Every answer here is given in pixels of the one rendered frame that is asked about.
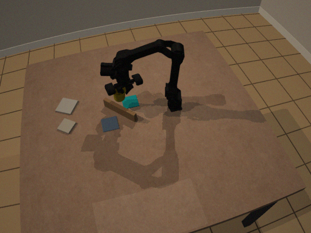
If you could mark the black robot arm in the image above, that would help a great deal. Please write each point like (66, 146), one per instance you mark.
(122, 64)

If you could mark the brown rectangular block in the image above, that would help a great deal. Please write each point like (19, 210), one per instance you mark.
(120, 109)

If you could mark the yellow cup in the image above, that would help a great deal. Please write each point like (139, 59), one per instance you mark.
(119, 96)

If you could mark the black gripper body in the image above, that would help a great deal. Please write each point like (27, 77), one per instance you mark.
(122, 83)

